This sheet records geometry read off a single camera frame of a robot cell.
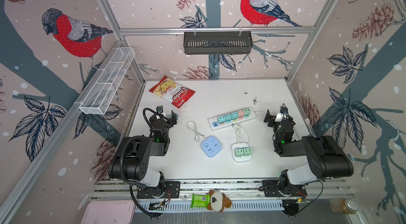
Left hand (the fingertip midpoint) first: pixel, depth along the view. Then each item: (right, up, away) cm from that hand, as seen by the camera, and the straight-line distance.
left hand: (163, 112), depth 90 cm
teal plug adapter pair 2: (+38, -4, +3) cm, 38 cm away
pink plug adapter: (+46, -2, +4) cm, 46 cm away
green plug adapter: (+50, -1, +5) cm, 51 cm away
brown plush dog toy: (+31, -37, -21) cm, 53 cm away
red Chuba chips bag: (+2, +11, +20) cm, 23 cm away
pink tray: (-15, -41, -22) cm, 49 cm away
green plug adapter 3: (+42, -19, -11) cm, 48 cm away
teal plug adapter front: (+34, -5, +3) cm, 35 cm away
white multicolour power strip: (+30, -8, +5) cm, 31 cm away
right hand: (+66, -1, 0) cm, 66 cm away
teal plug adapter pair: (+42, -2, +3) cm, 43 cm away
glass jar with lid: (+81, -34, -27) cm, 92 cm away
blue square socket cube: (+28, -19, -4) cm, 34 cm away
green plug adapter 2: (+46, -19, -11) cm, 51 cm away
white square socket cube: (+46, -24, -8) cm, 52 cm away
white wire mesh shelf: (-26, +18, -11) cm, 33 cm away
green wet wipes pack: (+23, -38, -20) cm, 48 cm away
